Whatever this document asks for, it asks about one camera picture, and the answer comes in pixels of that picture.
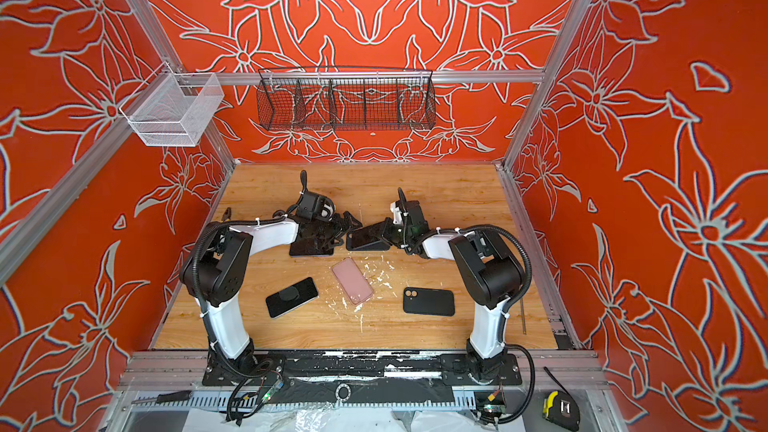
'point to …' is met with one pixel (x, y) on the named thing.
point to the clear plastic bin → (173, 108)
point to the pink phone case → (352, 280)
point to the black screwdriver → (162, 398)
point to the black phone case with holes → (425, 301)
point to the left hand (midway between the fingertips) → (355, 229)
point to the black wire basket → (295, 99)
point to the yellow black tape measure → (560, 408)
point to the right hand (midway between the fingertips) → (366, 230)
